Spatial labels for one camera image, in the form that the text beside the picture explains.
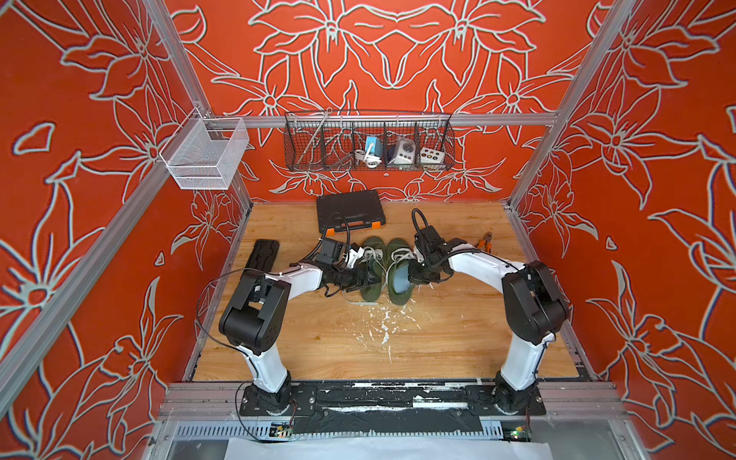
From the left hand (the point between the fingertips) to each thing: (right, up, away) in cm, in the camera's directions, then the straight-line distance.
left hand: (374, 281), depth 89 cm
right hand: (+9, 0, +3) cm, 10 cm away
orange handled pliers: (+42, +12, +15) cm, 46 cm away
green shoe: (0, +9, +5) cm, 11 cm away
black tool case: (-10, +24, +25) cm, 36 cm away
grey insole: (+9, -1, +5) cm, 11 cm away
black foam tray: (-40, +7, +12) cm, 43 cm away
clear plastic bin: (-57, +42, +5) cm, 71 cm away
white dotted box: (+19, +41, +5) cm, 46 cm away
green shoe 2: (+8, +8, +6) cm, 13 cm away
